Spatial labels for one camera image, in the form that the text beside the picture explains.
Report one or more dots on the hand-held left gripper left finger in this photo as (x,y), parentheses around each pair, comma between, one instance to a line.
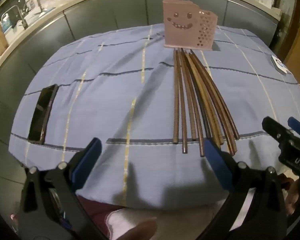
(88,158)

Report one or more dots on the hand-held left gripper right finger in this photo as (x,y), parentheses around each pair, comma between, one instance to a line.
(216,166)

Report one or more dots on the black chopstick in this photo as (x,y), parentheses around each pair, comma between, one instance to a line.
(201,100)

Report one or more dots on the pale bamboo chopstick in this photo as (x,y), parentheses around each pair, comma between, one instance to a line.
(208,97)

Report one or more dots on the bunch of brown wooden chopsticks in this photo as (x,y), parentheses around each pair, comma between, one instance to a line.
(183,105)

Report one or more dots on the pink smiley utensil holder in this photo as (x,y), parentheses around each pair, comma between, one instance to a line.
(181,25)

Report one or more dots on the person's right hand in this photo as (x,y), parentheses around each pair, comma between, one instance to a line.
(293,195)

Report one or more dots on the person's left hand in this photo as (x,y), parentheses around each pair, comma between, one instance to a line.
(137,230)

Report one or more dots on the person's maroon garment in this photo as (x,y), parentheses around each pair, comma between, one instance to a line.
(95,212)

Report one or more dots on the black smartphone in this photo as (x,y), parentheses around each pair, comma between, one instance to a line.
(41,115)

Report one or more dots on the white box with blue logo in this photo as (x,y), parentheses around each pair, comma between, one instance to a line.
(280,65)

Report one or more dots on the person's white garment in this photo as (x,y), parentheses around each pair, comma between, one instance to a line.
(180,222)

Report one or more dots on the blue striped tablecloth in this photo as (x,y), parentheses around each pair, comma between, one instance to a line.
(102,92)

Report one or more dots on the chrome kitchen faucet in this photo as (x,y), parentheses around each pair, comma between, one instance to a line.
(22,17)
(37,2)

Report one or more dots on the blue and white package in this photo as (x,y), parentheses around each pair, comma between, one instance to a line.
(7,24)

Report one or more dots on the wooden door frame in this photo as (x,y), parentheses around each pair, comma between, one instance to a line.
(293,17)

